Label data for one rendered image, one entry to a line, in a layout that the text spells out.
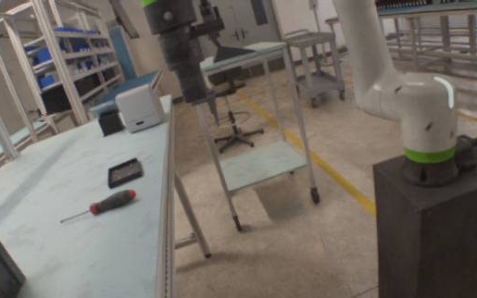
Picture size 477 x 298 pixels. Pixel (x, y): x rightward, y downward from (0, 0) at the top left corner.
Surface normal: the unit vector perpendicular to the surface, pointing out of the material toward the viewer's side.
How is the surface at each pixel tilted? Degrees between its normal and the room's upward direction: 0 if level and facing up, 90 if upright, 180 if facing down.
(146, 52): 90
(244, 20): 90
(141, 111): 90
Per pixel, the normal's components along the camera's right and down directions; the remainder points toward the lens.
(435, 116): -0.28, 0.43
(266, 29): 0.15, 0.32
